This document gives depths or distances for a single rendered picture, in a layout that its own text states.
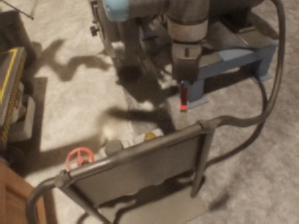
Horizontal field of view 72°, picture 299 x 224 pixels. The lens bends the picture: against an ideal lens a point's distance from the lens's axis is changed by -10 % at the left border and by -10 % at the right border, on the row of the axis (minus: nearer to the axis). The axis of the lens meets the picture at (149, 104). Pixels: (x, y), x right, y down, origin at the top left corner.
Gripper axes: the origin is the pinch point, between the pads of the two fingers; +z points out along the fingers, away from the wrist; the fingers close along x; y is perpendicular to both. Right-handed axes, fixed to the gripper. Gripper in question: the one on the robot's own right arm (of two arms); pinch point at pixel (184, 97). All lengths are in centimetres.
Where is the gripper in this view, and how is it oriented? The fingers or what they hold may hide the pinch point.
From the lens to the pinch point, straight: 66.8
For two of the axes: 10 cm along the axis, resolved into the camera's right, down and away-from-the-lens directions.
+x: -9.9, -0.5, 1.4
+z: 0.8, 6.4, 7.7
